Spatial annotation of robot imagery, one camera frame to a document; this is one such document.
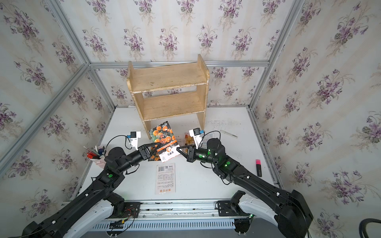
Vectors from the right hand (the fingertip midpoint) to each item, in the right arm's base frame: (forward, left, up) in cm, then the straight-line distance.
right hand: (179, 151), depth 67 cm
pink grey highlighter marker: (+5, -46, -25) cm, 53 cm away
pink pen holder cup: (0, +44, -15) cm, 47 cm away
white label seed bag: (-4, +9, -25) cm, 27 cm away
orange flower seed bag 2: (-5, +10, +2) cm, 11 cm away
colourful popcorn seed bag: (+22, -3, -25) cm, 33 cm away
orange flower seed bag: (+2, +5, 0) cm, 5 cm away
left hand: (+2, +9, -1) cm, 9 cm away
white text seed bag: (+4, -13, +7) cm, 15 cm away
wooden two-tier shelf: (+58, +18, -13) cm, 62 cm away
